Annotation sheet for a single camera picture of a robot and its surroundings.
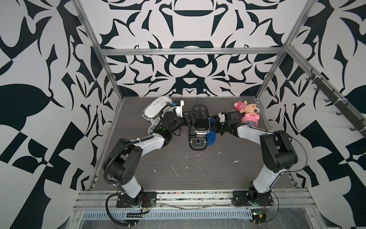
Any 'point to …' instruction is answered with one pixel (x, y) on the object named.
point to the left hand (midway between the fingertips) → (194, 109)
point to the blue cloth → (211, 135)
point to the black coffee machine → (198, 132)
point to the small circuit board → (258, 216)
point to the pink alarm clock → (251, 120)
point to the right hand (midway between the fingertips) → (206, 123)
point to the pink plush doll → (244, 107)
